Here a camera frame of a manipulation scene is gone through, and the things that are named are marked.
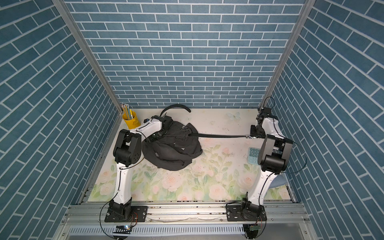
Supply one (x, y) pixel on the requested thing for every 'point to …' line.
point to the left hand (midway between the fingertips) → (154, 139)
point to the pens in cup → (127, 112)
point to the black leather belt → (203, 134)
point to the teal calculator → (252, 155)
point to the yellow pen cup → (131, 123)
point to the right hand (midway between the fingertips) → (259, 135)
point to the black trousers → (175, 151)
